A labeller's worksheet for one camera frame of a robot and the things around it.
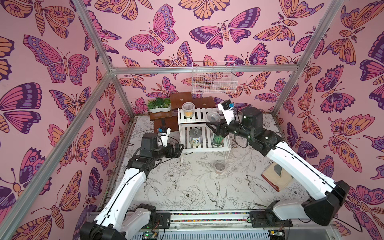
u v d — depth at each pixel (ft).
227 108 1.83
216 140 2.71
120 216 1.33
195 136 2.72
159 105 3.19
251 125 1.70
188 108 2.56
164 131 2.21
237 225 2.39
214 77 3.29
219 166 2.82
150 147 1.89
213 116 2.18
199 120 2.64
